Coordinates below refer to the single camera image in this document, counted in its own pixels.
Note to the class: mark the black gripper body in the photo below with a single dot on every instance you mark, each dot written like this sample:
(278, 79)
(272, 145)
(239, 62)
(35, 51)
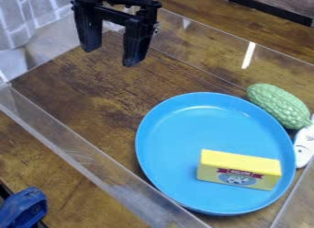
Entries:
(102, 10)

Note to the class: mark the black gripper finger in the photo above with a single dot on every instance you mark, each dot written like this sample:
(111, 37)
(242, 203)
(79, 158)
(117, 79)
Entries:
(139, 33)
(88, 25)

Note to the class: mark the yellow butter box toy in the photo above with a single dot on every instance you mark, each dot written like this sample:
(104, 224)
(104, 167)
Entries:
(238, 170)

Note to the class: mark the white oval toy object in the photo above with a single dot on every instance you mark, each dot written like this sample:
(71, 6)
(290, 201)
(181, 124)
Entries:
(304, 145)

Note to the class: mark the grey checked cloth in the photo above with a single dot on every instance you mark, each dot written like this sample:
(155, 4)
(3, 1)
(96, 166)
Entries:
(23, 17)

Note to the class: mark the blue round plate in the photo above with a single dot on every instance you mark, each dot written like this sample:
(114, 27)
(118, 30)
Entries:
(218, 122)

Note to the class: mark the green bitter gourd toy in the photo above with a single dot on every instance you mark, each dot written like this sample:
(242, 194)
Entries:
(282, 104)

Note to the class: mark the blue clamp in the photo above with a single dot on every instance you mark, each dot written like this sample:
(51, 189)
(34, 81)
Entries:
(23, 209)

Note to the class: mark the clear acrylic enclosure wall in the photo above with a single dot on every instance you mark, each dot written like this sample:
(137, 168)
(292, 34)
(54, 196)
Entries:
(70, 114)

